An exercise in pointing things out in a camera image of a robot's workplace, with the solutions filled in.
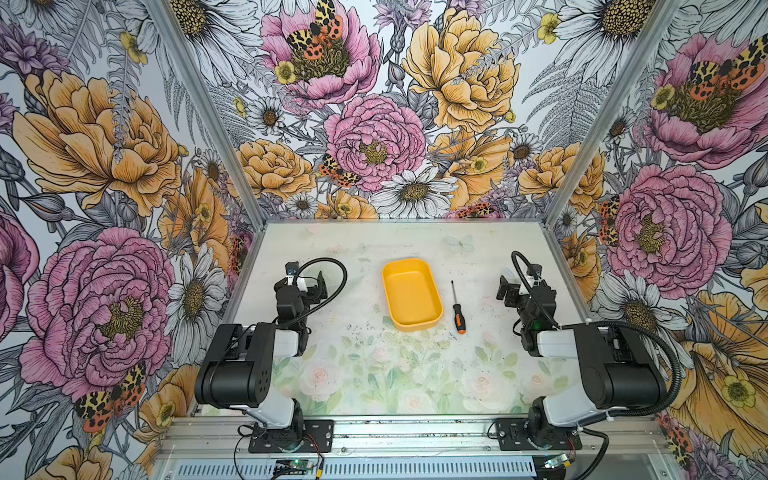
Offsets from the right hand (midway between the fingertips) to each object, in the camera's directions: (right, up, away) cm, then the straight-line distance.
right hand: (516, 285), depth 94 cm
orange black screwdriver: (-18, -10, -1) cm, 21 cm away
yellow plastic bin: (-32, -4, +5) cm, 32 cm away
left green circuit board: (-61, -40, -23) cm, 76 cm away
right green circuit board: (0, -39, -22) cm, 45 cm away
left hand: (-65, +1, 0) cm, 65 cm away
